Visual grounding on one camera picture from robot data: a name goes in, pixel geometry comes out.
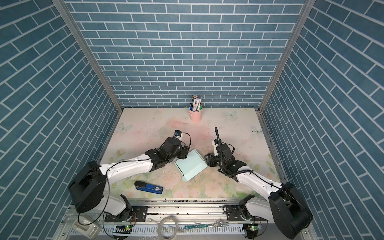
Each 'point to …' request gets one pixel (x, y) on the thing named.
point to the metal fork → (219, 223)
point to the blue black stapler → (143, 186)
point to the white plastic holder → (87, 226)
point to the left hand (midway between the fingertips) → (186, 147)
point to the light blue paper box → (193, 163)
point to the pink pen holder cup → (195, 116)
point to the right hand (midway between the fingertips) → (207, 154)
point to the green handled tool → (198, 226)
